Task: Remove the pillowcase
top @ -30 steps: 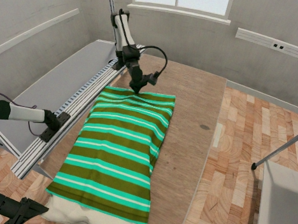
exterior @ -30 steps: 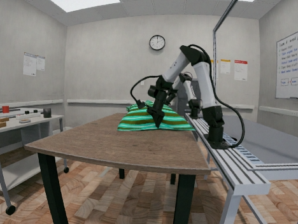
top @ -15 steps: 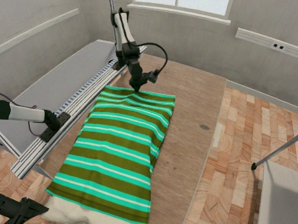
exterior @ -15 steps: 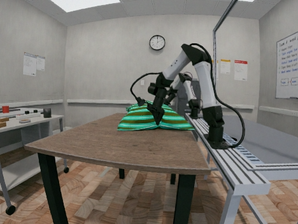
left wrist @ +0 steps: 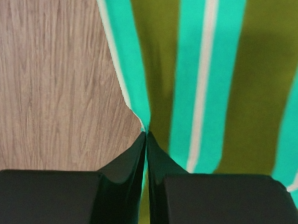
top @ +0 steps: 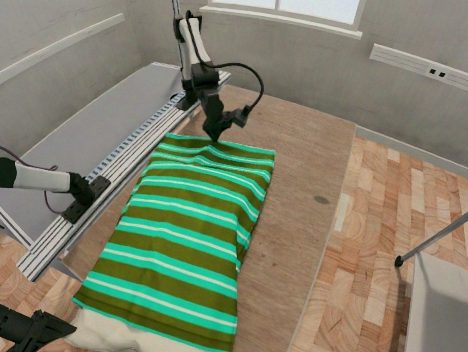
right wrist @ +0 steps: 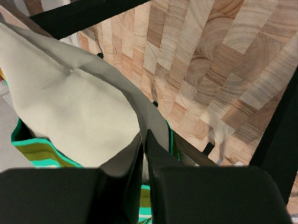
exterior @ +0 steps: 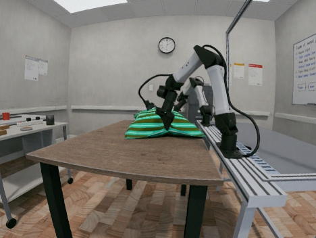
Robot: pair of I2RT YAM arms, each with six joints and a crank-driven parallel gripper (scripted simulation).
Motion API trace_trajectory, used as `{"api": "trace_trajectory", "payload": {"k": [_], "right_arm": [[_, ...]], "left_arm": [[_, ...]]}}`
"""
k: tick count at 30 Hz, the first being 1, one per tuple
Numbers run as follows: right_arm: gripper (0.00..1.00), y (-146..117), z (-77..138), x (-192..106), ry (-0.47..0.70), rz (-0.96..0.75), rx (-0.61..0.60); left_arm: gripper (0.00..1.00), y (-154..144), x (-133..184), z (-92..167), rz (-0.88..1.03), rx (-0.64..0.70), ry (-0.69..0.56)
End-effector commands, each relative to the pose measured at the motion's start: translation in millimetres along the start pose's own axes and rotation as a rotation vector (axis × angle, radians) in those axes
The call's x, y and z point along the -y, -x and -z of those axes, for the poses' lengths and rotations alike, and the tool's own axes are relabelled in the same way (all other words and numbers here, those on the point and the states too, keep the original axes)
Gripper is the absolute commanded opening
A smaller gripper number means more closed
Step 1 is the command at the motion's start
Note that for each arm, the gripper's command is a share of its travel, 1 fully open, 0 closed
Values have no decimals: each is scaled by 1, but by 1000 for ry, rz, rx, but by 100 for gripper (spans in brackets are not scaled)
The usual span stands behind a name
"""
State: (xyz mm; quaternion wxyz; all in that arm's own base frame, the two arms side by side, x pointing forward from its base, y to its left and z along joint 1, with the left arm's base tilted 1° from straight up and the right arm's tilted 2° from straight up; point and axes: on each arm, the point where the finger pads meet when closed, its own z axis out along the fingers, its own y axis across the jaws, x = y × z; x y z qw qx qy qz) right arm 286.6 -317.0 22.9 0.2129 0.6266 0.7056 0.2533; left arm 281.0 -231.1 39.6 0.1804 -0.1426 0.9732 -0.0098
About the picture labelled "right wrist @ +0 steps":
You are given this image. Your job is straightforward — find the green striped pillowcase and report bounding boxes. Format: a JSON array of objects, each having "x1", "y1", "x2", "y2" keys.
[{"x1": 11, "y1": 116, "x2": 180, "y2": 224}]

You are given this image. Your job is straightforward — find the cream pillow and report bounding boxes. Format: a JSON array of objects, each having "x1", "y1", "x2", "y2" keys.
[{"x1": 0, "y1": 20, "x2": 171, "y2": 185}]

